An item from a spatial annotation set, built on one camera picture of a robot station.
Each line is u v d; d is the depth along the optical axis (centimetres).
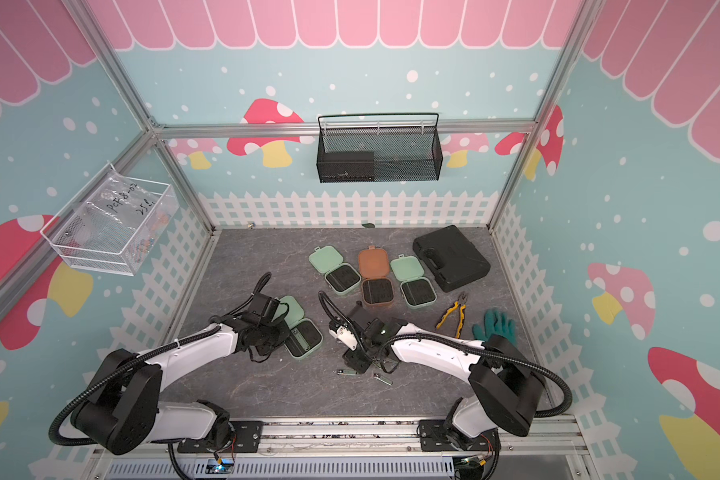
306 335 91
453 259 105
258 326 71
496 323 93
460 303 97
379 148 95
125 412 42
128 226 73
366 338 63
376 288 102
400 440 75
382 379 83
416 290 101
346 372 85
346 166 85
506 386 43
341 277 105
